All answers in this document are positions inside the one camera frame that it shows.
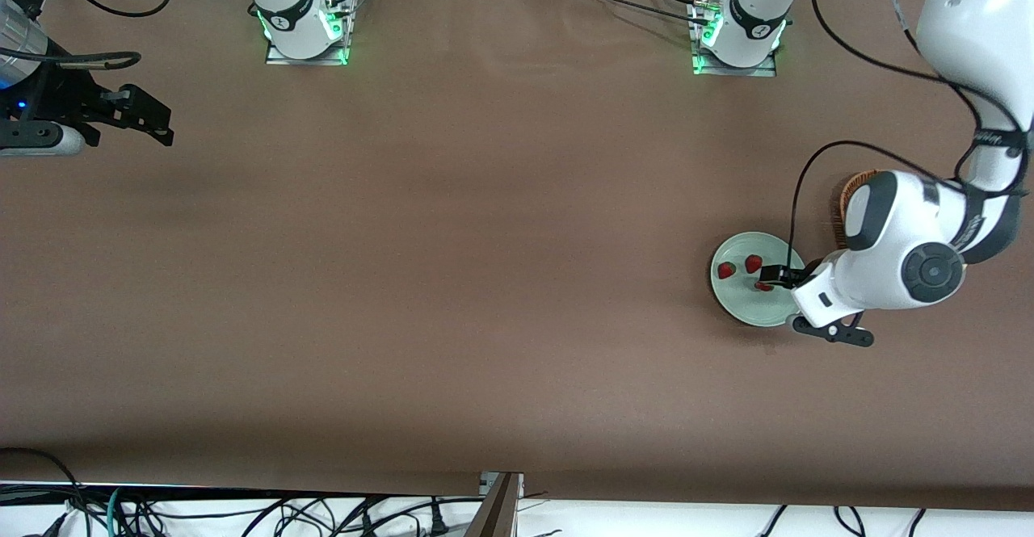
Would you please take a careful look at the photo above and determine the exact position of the pale green round plate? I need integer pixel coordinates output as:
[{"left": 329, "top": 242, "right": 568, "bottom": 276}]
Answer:
[{"left": 710, "top": 232, "right": 809, "bottom": 328}]

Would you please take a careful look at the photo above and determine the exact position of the brown wicker basket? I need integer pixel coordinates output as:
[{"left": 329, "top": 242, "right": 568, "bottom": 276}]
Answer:
[{"left": 832, "top": 169, "right": 883, "bottom": 252}]

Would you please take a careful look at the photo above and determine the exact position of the large table cover sheet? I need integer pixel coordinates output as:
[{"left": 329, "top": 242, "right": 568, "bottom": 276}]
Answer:
[{"left": 0, "top": 0, "right": 1034, "bottom": 512}]

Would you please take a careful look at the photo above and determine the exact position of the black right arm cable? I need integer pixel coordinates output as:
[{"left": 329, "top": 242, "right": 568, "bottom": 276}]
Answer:
[{"left": 0, "top": 0, "right": 176, "bottom": 70}]

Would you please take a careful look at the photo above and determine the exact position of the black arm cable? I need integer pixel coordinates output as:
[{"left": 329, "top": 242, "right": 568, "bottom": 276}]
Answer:
[
  {"left": 0, "top": 0, "right": 176, "bottom": 70},
  {"left": 788, "top": 0, "right": 1034, "bottom": 270}
]

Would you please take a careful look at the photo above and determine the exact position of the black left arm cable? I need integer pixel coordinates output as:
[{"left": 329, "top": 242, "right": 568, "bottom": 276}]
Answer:
[{"left": 788, "top": 0, "right": 1034, "bottom": 270}]

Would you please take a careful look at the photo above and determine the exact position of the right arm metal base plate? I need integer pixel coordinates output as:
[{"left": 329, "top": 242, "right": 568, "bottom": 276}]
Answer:
[{"left": 265, "top": 0, "right": 351, "bottom": 66}]

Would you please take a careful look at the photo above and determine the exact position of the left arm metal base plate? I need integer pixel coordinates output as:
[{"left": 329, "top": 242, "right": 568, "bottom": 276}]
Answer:
[{"left": 691, "top": 0, "right": 778, "bottom": 78}]

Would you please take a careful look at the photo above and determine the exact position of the long black table cable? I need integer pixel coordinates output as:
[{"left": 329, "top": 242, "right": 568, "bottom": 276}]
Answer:
[{"left": 557, "top": 0, "right": 713, "bottom": 19}]

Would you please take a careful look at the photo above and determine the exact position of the aluminium profile post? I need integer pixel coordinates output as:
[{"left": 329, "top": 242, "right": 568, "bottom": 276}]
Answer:
[{"left": 464, "top": 471, "right": 525, "bottom": 537}]

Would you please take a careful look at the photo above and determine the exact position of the teal floor cable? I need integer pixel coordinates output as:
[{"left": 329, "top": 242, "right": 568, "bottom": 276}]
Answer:
[{"left": 107, "top": 486, "right": 135, "bottom": 537}]

